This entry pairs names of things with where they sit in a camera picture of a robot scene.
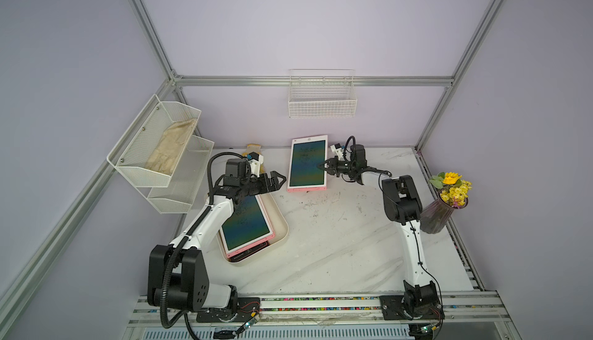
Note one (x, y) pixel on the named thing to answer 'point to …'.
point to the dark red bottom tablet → (249, 253)
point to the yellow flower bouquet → (455, 190)
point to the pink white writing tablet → (306, 153)
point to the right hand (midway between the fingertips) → (318, 167)
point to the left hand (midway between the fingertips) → (275, 183)
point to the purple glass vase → (435, 217)
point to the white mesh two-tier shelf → (174, 194)
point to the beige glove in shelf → (164, 158)
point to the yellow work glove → (255, 147)
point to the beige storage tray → (277, 220)
